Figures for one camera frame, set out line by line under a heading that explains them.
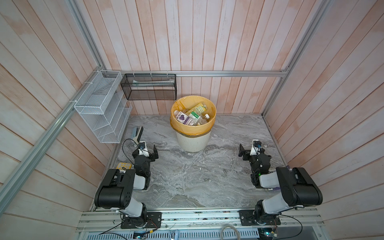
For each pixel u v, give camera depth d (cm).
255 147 76
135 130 107
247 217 73
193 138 84
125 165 93
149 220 73
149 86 104
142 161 70
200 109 88
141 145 77
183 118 80
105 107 73
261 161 69
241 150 83
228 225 73
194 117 83
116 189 45
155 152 84
